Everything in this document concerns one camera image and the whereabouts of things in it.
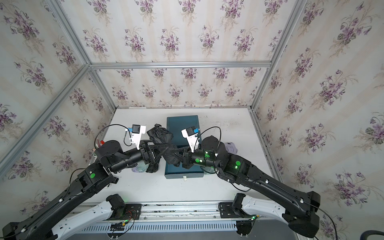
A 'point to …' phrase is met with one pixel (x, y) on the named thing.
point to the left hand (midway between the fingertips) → (166, 147)
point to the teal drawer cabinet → (175, 124)
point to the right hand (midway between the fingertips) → (174, 153)
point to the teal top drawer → (173, 171)
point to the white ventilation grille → (167, 226)
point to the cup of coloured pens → (99, 143)
